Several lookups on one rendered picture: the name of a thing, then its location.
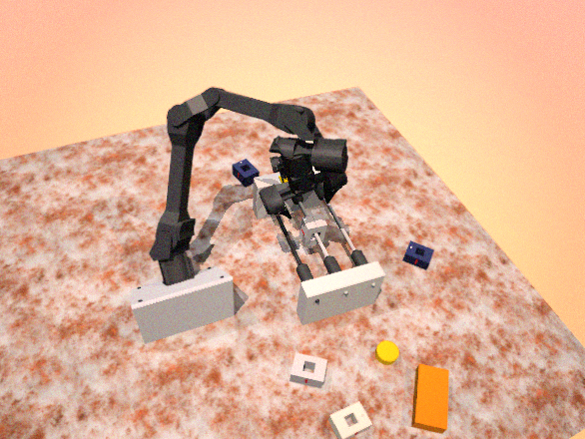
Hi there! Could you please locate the orange rectangular block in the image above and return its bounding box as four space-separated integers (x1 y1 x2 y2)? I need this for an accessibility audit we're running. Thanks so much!
411 364 448 434

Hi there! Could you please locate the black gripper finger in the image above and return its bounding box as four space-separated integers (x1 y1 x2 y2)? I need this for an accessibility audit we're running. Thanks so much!
323 182 342 204
275 203 292 219

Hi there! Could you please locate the yellow short cylinder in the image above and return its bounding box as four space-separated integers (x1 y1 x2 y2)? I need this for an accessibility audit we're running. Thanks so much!
375 340 398 365

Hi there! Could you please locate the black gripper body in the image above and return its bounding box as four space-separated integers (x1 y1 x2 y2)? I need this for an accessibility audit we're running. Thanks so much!
259 166 347 215

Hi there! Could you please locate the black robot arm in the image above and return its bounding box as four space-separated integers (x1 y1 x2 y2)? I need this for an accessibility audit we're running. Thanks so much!
149 87 348 285

